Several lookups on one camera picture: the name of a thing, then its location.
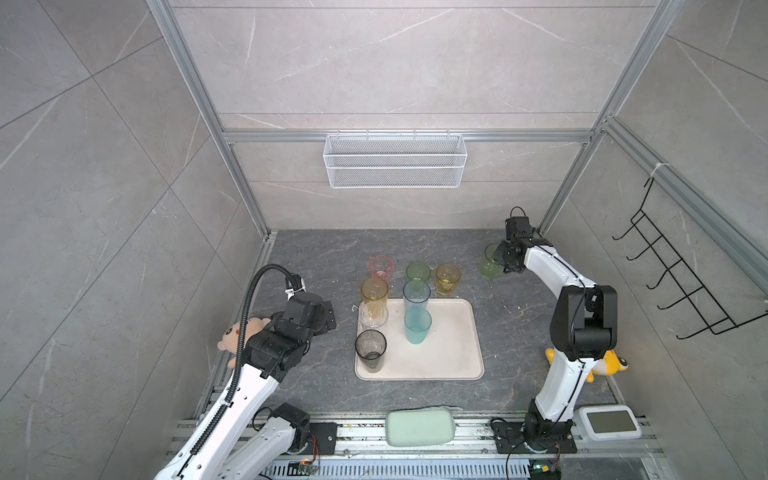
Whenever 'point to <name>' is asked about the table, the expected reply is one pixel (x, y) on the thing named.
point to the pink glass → (381, 266)
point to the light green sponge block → (410, 427)
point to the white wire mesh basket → (395, 161)
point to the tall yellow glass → (374, 293)
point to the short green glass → (418, 271)
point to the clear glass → (371, 327)
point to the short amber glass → (447, 275)
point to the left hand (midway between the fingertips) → (314, 306)
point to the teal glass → (417, 323)
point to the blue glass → (416, 295)
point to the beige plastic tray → (452, 350)
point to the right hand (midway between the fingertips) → (507, 256)
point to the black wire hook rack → (684, 302)
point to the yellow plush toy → (611, 364)
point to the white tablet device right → (606, 422)
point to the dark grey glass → (370, 348)
